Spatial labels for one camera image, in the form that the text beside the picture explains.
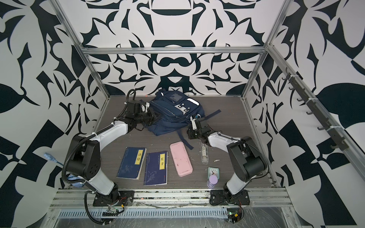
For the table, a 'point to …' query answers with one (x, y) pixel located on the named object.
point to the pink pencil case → (181, 158)
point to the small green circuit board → (234, 214)
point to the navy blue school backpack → (173, 111)
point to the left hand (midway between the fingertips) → (161, 111)
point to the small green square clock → (213, 171)
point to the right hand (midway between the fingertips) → (188, 128)
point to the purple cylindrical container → (213, 180)
